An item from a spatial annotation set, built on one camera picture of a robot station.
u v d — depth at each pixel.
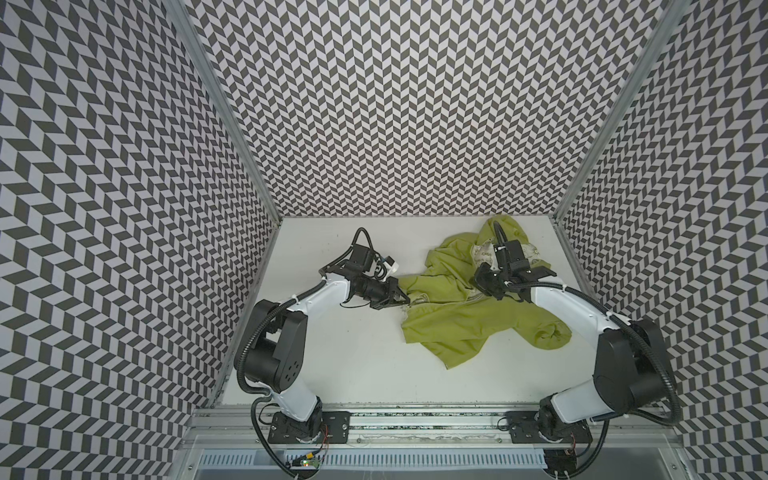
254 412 0.65
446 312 0.89
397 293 0.83
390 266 0.84
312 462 0.65
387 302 0.76
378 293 0.78
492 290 0.77
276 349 0.45
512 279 0.65
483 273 0.77
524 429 0.72
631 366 0.43
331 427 0.72
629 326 0.45
